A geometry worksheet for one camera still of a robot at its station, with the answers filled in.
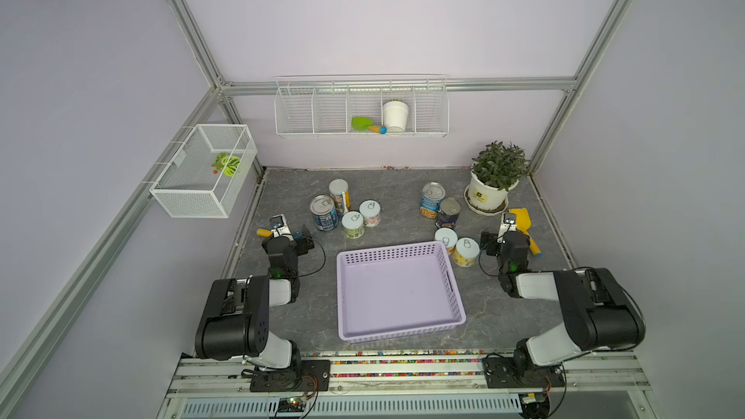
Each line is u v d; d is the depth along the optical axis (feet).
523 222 3.40
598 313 1.49
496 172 3.15
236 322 1.45
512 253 2.36
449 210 3.14
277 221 2.59
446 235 3.09
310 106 3.19
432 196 3.25
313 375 2.38
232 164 2.70
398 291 2.99
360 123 3.25
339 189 3.16
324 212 3.10
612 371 2.48
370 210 3.33
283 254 2.28
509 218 2.66
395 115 3.05
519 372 2.23
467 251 2.99
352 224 3.24
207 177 2.66
